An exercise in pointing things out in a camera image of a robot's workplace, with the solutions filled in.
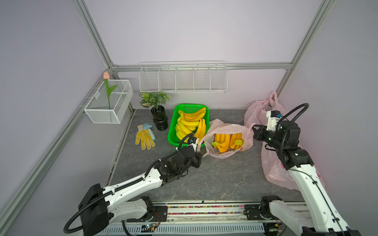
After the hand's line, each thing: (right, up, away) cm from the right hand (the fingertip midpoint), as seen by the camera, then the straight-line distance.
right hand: (252, 124), depth 72 cm
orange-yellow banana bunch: (-10, -12, +21) cm, 26 cm away
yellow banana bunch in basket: (-34, +1, +30) cm, 45 cm away
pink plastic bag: (-16, -1, +9) cm, 18 cm away
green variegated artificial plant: (-53, +15, +17) cm, 58 cm away
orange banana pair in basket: (-24, -5, +24) cm, 35 cm away
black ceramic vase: (-53, +3, +29) cm, 61 cm away
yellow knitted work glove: (-64, -8, +30) cm, 72 cm away
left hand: (-26, -15, +4) cm, 30 cm away
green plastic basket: (-36, +13, +46) cm, 60 cm away
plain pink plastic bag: (+14, +9, +29) cm, 34 cm away
